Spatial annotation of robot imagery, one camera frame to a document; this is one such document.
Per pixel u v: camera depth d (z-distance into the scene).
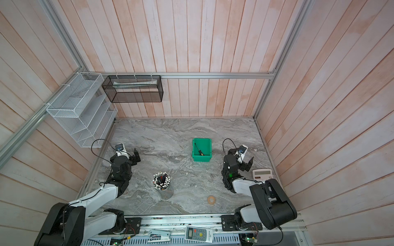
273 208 0.44
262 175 0.88
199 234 0.70
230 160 0.69
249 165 0.77
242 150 0.73
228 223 0.74
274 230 0.42
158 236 0.70
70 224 0.41
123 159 0.67
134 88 0.90
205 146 1.05
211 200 0.82
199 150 1.01
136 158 0.82
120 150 0.72
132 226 0.73
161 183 0.69
